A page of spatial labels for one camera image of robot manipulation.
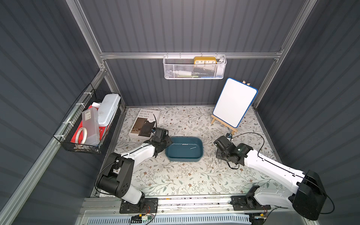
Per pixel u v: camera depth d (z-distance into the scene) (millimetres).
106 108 748
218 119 1020
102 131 693
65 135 606
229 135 739
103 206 743
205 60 868
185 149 942
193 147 945
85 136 619
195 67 908
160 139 721
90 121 682
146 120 1073
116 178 444
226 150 610
